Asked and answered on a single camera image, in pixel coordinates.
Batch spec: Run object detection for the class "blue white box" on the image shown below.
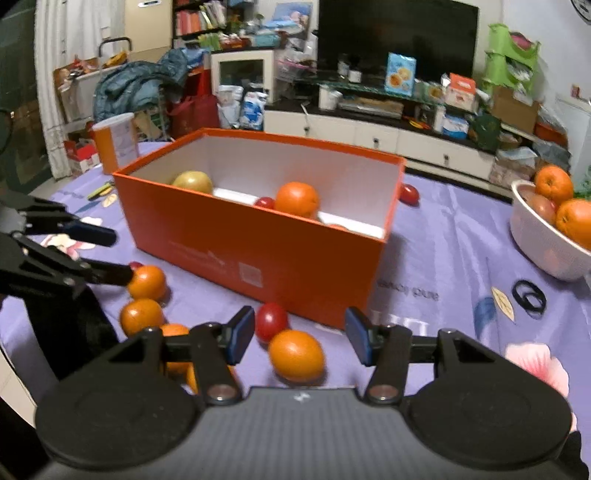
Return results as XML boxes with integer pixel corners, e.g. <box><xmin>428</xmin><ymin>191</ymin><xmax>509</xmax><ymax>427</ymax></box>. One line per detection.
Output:
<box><xmin>442</xmin><ymin>114</ymin><xmax>469</xmax><ymax>139</ymax></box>

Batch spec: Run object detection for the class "black knit cloth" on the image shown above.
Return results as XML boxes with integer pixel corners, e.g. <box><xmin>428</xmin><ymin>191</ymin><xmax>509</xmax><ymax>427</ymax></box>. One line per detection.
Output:
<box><xmin>25</xmin><ymin>281</ymin><xmax>121</xmax><ymax>381</ymax></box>

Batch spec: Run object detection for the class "orange cardboard box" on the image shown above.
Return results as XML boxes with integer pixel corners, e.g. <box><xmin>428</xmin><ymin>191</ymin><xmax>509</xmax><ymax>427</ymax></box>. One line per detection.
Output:
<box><xmin>112</xmin><ymin>128</ymin><xmax>407</xmax><ymax>330</ymax></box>

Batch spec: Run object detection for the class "red white cardboard box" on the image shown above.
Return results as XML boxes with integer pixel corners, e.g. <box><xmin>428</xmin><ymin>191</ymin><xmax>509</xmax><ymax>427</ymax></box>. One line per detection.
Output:
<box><xmin>65</xmin><ymin>138</ymin><xmax>101</xmax><ymax>176</ymax></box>

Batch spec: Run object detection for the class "large yellow pear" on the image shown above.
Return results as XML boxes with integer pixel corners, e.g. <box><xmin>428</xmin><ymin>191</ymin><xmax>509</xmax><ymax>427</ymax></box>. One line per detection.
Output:
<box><xmin>172</xmin><ymin>171</ymin><xmax>214</xmax><ymax>195</ymax></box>

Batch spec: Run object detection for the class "grey plastic bag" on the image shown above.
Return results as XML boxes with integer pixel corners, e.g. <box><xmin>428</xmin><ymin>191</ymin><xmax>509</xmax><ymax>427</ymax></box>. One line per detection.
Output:
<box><xmin>496</xmin><ymin>147</ymin><xmax>539</xmax><ymax>163</ymax></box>

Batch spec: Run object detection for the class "beige standing air conditioner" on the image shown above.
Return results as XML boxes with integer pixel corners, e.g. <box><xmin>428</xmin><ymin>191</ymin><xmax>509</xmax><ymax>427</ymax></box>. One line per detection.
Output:
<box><xmin>124</xmin><ymin>0</ymin><xmax>174</xmax><ymax>51</ymax></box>

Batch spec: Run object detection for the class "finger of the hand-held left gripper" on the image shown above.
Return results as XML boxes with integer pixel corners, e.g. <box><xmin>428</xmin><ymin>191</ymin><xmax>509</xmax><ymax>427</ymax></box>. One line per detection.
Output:
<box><xmin>17</xmin><ymin>195</ymin><xmax>118</xmax><ymax>248</ymax></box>
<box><xmin>0</xmin><ymin>234</ymin><xmax>136</xmax><ymax>297</ymax></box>

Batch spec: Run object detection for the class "white chest freezer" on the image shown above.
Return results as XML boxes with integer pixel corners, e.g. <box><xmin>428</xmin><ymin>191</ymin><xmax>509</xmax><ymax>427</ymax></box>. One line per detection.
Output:
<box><xmin>554</xmin><ymin>95</ymin><xmax>591</xmax><ymax>176</ymax></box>

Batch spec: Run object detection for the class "black television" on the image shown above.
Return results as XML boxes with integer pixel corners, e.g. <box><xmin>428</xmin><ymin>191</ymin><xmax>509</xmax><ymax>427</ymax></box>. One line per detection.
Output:
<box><xmin>318</xmin><ymin>0</ymin><xmax>478</xmax><ymax>86</ymax></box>

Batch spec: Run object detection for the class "white television cabinet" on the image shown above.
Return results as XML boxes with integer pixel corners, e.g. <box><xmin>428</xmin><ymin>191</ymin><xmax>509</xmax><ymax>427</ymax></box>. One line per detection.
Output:
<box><xmin>263</xmin><ymin>99</ymin><xmax>509</xmax><ymax>183</ymax></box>

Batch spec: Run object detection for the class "reddish brown fruit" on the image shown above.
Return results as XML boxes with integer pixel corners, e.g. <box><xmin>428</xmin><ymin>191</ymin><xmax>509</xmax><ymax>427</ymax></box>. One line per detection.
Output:
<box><xmin>526</xmin><ymin>194</ymin><xmax>558</xmax><ymax>227</ymax></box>

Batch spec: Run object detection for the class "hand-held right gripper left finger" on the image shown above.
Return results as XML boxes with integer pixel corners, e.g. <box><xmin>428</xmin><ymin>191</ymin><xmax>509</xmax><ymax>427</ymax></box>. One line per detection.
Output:
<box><xmin>104</xmin><ymin>305</ymin><xmax>256</xmax><ymax>407</ymax></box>

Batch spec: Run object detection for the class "blue picture board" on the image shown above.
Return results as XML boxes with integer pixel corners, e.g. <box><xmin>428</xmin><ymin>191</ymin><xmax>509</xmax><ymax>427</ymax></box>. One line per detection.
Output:
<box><xmin>270</xmin><ymin>2</ymin><xmax>314</xmax><ymax>35</ymax></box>

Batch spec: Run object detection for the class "white glass-door cabinet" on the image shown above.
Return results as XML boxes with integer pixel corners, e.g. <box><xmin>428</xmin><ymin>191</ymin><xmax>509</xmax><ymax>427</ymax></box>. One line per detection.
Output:
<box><xmin>211</xmin><ymin>49</ymin><xmax>275</xmax><ymax>104</ymax></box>

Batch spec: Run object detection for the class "small orange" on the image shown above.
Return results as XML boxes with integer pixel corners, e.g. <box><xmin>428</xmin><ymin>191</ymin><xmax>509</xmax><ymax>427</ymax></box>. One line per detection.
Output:
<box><xmin>127</xmin><ymin>264</ymin><xmax>168</xmax><ymax>302</ymax></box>
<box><xmin>120</xmin><ymin>298</ymin><xmax>165</xmax><ymax>337</ymax></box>
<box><xmin>269</xmin><ymin>329</ymin><xmax>325</xmax><ymax>384</ymax></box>
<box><xmin>159</xmin><ymin>323</ymin><xmax>192</xmax><ymax>376</ymax></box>
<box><xmin>185</xmin><ymin>364</ymin><xmax>237</xmax><ymax>394</ymax></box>

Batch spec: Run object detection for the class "white plastic bowl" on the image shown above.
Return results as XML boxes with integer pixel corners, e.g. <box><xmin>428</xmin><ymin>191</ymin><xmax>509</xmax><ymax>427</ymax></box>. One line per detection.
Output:
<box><xmin>510</xmin><ymin>179</ymin><xmax>591</xmax><ymax>282</ymax></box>

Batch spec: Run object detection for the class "black hair tie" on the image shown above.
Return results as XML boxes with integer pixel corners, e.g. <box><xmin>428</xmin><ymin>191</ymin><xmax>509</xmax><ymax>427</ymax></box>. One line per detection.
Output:
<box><xmin>519</xmin><ymin>284</ymin><xmax>548</xmax><ymax>317</ymax></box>
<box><xmin>512</xmin><ymin>279</ymin><xmax>542</xmax><ymax>311</ymax></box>

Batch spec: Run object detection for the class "orange white tin can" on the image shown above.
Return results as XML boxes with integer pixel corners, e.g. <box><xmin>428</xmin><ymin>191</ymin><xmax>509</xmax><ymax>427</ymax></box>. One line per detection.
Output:
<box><xmin>91</xmin><ymin>112</ymin><xmax>140</xmax><ymax>175</ymax></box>

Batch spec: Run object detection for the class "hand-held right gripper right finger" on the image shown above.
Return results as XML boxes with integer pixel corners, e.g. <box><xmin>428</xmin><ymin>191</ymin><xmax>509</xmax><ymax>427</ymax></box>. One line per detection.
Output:
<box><xmin>345</xmin><ymin>306</ymin><xmax>497</xmax><ymax>405</ymax></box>

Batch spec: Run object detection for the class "blue padded jacket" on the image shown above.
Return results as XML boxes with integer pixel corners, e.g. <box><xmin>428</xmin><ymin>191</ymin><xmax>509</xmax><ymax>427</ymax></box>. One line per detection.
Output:
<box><xmin>93</xmin><ymin>48</ymin><xmax>190</xmax><ymax>123</ymax></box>

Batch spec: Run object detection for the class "white curtain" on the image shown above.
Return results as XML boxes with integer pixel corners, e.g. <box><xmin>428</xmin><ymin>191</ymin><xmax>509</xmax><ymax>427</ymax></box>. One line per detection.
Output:
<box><xmin>34</xmin><ymin>0</ymin><xmax>125</xmax><ymax>181</ymax></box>

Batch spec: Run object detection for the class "orange white carton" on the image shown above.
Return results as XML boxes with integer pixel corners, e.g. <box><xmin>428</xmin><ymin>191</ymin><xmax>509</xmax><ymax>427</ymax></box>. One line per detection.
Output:
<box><xmin>445</xmin><ymin>73</ymin><xmax>477</xmax><ymax>112</ymax></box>

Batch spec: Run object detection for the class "dark green bag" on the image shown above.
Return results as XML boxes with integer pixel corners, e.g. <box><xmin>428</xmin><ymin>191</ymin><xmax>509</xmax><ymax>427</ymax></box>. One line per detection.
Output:
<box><xmin>468</xmin><ymin>113</ymin><xmax>502</xmax><ymax>153</ymax></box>

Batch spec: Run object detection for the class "flat brown box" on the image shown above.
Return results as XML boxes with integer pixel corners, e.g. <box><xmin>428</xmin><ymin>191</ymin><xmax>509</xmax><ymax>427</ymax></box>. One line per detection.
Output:
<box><xmin>337</xmin><ymin>97</ymin><xmax>404</xmax><ymax>118</ymax></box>

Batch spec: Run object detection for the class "blue snack box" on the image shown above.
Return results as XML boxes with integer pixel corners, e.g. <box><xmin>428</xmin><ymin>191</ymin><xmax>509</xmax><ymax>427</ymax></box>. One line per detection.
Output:
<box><xmin>385</xmin><ymin>52</ymin><xmax>416</xmax><ymax>97</ymax></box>

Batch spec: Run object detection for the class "red shopping bag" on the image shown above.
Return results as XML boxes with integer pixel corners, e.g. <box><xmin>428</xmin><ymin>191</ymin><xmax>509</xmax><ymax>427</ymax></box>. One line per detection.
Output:
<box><xmin>166</xmin><ymin>69</ymin><xmax>220</xmax><ymax>139</ymax></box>

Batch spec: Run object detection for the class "green plastic rack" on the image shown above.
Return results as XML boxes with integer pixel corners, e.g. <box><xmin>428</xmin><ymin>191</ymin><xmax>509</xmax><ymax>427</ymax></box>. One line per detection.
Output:
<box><xmin>482</xmin><ymin>23</ymin><xmax>541</xmax><ymax>90</ymax></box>

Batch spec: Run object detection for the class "dark bookshelf with books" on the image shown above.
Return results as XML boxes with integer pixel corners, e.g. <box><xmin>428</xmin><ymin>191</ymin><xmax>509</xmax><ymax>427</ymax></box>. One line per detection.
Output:
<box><xmin>172</xmin><ymin>0</ymin><xmax>254</xmax><ymax>51</ymax></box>

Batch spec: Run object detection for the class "brown cardboard box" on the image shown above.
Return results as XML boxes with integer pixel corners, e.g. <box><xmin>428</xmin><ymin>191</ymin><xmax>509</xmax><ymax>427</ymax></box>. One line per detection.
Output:
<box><xmin>492</xmin><ymin>85</ymin><xmax>541</xmax><ymax>134</ymax></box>

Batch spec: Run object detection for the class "white blue bag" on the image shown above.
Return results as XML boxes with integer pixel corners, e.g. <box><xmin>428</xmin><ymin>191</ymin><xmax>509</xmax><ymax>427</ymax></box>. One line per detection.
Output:
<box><xmin>240</xmin><ymin>91</ymin><xmax>269</xmax><ymax>131</ymax></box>

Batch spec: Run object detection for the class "black handle trolley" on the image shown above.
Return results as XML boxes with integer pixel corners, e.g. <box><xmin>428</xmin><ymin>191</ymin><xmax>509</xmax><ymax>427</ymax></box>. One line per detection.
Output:
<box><xmin>98</xmin><ymin>37</ymin><xmax>132</xmax><ymax>58</ymax></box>

